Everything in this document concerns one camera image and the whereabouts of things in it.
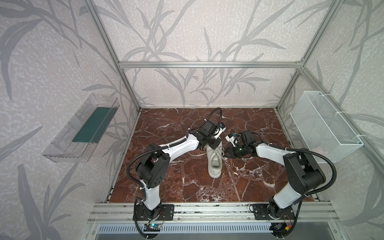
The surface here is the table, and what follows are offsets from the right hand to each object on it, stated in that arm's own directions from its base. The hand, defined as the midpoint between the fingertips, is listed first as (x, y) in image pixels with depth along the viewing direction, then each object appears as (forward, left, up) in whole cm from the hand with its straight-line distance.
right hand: (222, 151), depth 89 cm
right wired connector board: (-37, -27, -11) cm, 47 cm away
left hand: (+7, +1, +6) cm, 9 cm away
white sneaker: (-4, +5, +2) cm, 6 cm away
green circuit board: (-37, +36, -6) cm, 52 cm away
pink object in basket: (-7, -45, +14) cm, 48 cm away
